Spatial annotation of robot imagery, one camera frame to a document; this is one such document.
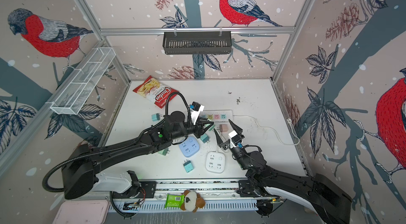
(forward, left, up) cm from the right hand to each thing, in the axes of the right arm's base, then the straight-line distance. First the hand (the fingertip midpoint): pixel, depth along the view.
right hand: (222, 126), depth 69 cm
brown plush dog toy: (-26, +12, -21) cm, 36 cm away
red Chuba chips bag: (+38, +49, -17) cm, 64 cm away
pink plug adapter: (+11, -2, -22) cm, 24 cm away
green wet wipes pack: (-26, +21, -22) cm, 40 cm away
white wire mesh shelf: (+10, +70, +10) cm, 72 cm away
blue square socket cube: (-2, +17, -20) cm, 26 cm away
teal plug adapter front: (-11, +17, -22) cm, 30 cm away
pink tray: (-33, +58, -18) cm, 69 cm away
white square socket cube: (-9, +3, -21) cm, 23 cm away
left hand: (+1, +5, +1) cm, 5 cm away
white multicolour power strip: (+19, 0, -21) cm, 28 cm away
